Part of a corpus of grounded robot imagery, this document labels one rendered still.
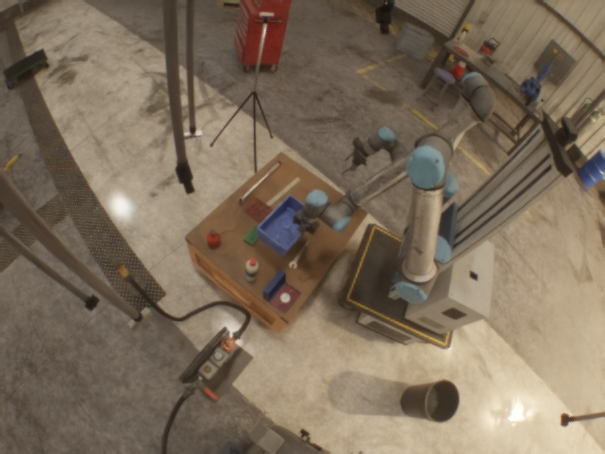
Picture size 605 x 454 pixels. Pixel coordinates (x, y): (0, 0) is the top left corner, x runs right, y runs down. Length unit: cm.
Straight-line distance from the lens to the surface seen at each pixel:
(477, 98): 144
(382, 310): 206
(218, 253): 178
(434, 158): 88
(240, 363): 209
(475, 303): 185
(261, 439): 129
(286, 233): 169
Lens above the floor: 209
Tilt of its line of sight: 58 degrees down
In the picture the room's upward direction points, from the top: 24 degrees clockwise
